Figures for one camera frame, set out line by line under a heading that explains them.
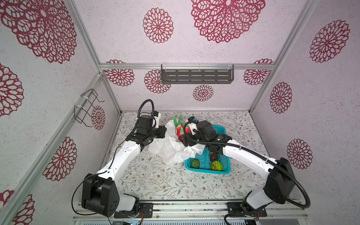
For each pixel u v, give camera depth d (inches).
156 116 28.7
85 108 29.7
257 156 18.8
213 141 23.4
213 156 34.6
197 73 38.3
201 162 36.1
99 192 16.0
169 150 33.6
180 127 30.1
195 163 33.6
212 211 29.7
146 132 24.4
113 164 18.3
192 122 27.6
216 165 32.8
